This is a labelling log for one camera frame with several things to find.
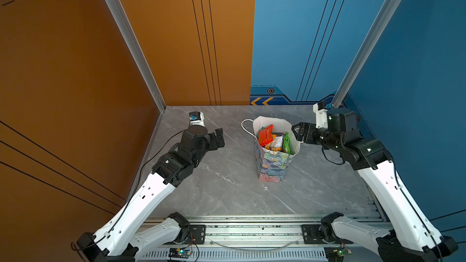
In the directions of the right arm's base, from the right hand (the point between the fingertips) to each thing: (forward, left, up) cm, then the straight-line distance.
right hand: (297, 128), depth 68 cm
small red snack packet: (+5, +11, -11) cm, 16 cm away
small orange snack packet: (+2, +6, -13) cm, 14 cm away
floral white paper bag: (-7, +8, -16) cm, 20 cm away
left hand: (+1, +32, -1) cm, 32 cm away
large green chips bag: (+2, +2, -12) cm, 12 cm away
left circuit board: (-35, +46, -33) cm, 67 cm away
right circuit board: (-36, -15, -35) cm, 52 cm away
